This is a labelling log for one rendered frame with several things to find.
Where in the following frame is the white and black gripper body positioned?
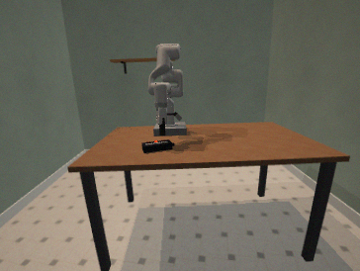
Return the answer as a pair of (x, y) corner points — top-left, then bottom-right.
(155, 107), (168, 125)

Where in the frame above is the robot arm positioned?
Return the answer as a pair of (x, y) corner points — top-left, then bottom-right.
(148, 44), (183, 127)

